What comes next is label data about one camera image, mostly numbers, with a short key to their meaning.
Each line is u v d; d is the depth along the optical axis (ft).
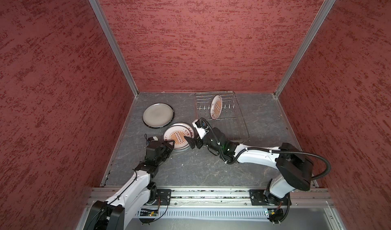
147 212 2.38
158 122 3.30
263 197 2.42
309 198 2.49
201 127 2.19
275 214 2.30
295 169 1.45
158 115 3.47
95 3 2.43
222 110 3.04
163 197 2.43
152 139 2.69
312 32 2.80
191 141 2.28
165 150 2.38
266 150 1.66
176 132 3.11
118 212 1.33
